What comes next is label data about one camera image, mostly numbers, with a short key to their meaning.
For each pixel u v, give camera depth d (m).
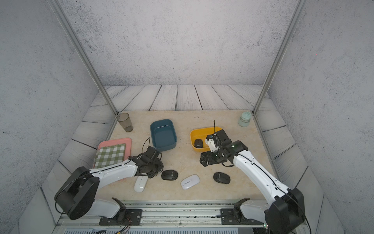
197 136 1.08
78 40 0.82
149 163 0.70
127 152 0.99
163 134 1.05
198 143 0.99
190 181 0.83
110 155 0.96
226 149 0.55
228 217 0.72
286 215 0.39
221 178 0.84
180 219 0.73
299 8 0.71
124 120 0.99
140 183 0.83
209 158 0.68
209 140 0.72
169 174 0.86
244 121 1.07
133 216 0.73
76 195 0.43
